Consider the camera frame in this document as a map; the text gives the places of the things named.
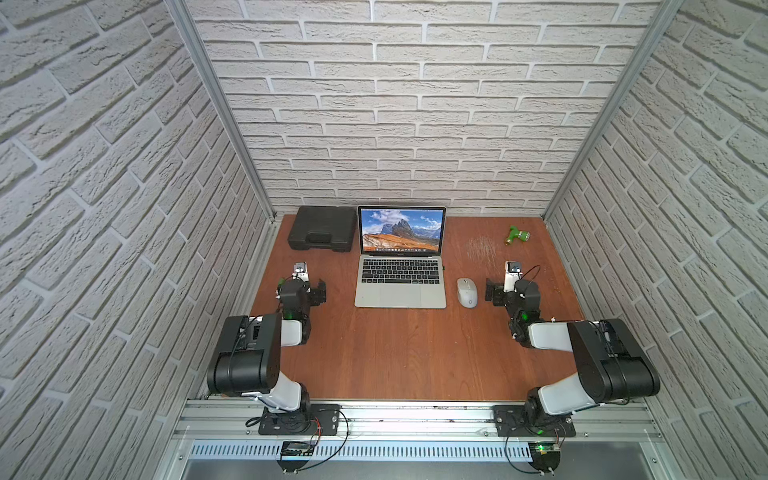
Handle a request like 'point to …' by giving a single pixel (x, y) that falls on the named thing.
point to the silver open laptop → (402, 257)
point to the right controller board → (545, 457)
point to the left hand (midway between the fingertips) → (306, 275)
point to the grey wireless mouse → (467, 292)
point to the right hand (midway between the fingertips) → (507, 279)
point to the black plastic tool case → (323, 227)
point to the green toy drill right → (515, 233)
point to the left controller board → (295, 455)
